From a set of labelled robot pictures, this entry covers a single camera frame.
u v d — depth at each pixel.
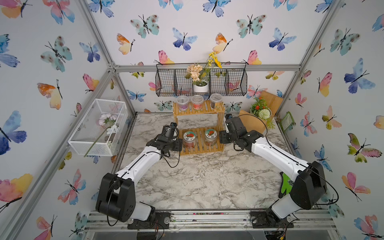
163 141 0.65
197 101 0.81
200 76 0.86
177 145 0.80
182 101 0.81
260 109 0.92
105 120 0.74
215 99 0.81
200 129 1.08
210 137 0.93
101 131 0.73
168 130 0.67
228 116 0.74
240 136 0.62
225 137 0.75
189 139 0.93
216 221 0.75
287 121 1.11
